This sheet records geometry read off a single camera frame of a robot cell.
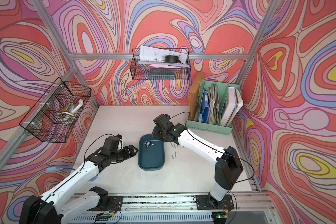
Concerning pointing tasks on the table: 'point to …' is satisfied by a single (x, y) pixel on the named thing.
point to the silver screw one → (172, 145)
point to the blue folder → (204, 115)
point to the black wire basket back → (142, 72)
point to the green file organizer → (215, 129)
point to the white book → (235, 102)
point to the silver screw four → (174, 146)
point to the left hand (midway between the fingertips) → (135, 151)
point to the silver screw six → (173, 158)
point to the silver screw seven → (175, 154)
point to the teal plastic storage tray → (151, 153)
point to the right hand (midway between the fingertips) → (154, 137)
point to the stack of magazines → (213, 115)
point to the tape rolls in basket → (71, 108)
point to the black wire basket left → (52, 117)
